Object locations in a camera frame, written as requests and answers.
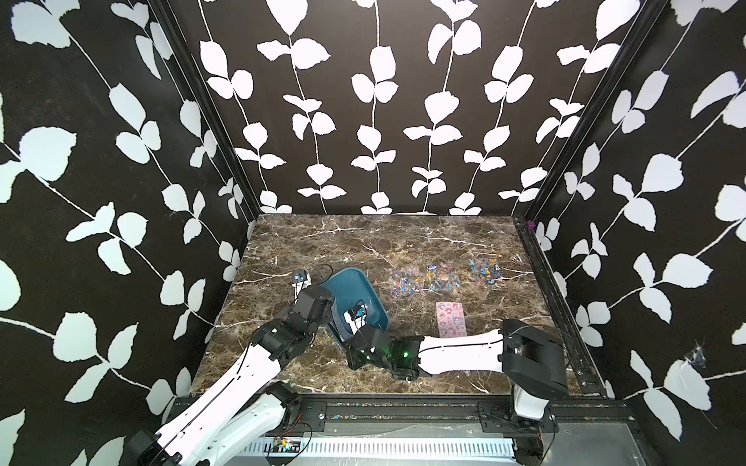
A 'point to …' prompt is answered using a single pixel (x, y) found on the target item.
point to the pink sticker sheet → (451, 319)
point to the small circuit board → (286, 446)
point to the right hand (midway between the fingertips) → (339, 343)
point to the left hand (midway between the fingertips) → (321, 297)
